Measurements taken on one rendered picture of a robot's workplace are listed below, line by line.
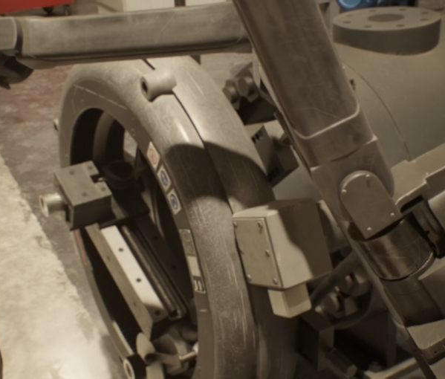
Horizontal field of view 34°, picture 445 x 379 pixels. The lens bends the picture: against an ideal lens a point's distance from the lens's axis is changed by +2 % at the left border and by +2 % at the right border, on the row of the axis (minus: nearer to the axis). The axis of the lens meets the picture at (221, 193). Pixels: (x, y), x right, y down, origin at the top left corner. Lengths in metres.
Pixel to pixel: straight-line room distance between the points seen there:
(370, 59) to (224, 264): 0.58
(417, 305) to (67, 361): 1.56
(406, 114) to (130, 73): 0.51
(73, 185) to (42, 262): 1.27
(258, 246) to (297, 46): 0.47
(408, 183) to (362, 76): 0.78
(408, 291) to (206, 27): 0.41
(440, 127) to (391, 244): 0.78
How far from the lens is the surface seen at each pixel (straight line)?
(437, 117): 1.41
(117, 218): 1.42
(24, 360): 2.18
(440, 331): 0.68
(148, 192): 1.53
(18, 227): 2.93
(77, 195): 1.37
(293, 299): 0.99
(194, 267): 1.10
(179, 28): 0.91
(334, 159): 0.58
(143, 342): 1.42
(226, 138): 1.07
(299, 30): 0.55
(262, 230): 0.95
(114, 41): 0.94
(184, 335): 1.29
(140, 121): 1.14
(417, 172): 0.64
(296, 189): 1.34
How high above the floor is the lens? 1.25
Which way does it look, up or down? 25 degrees down
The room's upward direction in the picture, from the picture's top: 4 degrees counter-clockwise
